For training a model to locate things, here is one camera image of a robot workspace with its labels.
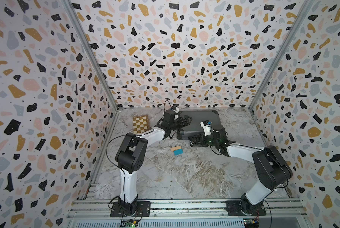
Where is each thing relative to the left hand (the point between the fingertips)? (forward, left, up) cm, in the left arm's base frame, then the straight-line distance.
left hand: (190, 120), depth 94 cm
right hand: (-9, -3, -4) cm, 11 cm away
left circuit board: (-54, +33, -15) cm, 65 cm away
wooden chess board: (+8, +36, -12) cm, 39 cm away
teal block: (-14, +8, -17) cm, 23 cm away
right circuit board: (-54, -28, -16) cm, 63 cm away
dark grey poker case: (-6, -2, +1) cm, 6 cm away
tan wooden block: (-12, +10, -15) cm, 22 cm away
